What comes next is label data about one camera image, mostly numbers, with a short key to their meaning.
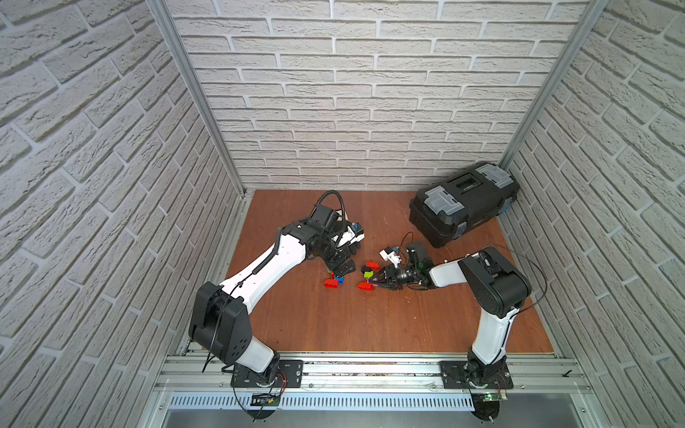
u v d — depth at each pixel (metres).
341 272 0.72
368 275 0.89
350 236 0.72
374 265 0.91
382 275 0.85
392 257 0.90
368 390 0.73
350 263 0.72
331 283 0.90
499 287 0.52
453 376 0.74
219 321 0.44
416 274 0.79
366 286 0.87
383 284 0.84
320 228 0.63
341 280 0.90
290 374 0.73
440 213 0.90
